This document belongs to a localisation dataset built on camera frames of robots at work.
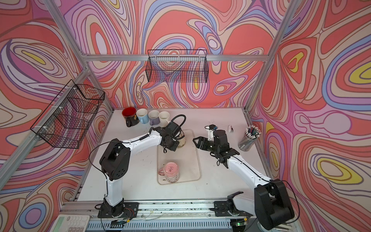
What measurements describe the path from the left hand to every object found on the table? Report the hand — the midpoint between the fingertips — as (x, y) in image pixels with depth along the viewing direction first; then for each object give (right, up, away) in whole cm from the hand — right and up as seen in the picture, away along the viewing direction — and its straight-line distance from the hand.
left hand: (176, 145), depth 93 cm
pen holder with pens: (+45, +4, -5) cm, 46 cm away
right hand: (+14, +3, -9) cm, 16 cm away
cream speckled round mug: (+4, +4, -7) cm, 9 cm away
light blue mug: (-26, +21, +12) cm, 35 cm away
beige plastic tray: (+7, -8, +1) cm, 11 cm away
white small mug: (-10, +19, +12) cm, 25 cm away
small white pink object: (+39, +10, +12) cm, 42 cm away
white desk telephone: (-49, -34, -25) cm, 64 cm away
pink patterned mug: (-2, -10, -18) cm, 20 cm away
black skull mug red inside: (-34, +21, +9) cm, 42 cm away
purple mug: (-19, +20, +16) cm, 32 cm away
